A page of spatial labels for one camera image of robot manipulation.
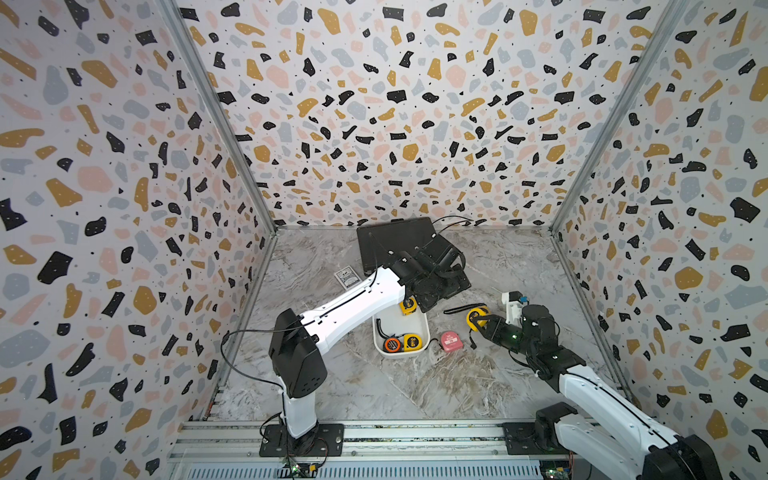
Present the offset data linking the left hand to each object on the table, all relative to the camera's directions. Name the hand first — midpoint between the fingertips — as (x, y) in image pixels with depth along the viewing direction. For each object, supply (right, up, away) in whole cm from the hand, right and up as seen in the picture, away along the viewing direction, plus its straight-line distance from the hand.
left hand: (462, 290), depth 76 cm
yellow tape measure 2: (-13, -17, +12) cm, 24 cm away
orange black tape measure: (-18, -17, +11) cm, 27 cm away
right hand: (+5, -9, +6) cm, 12 cm away
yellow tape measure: (+5, -7, +7) cm, 11 cm away
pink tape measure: (-1, -17, +14) cm, 22 cm away
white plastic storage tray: (-18, -13, +18) cm, 28 cm away
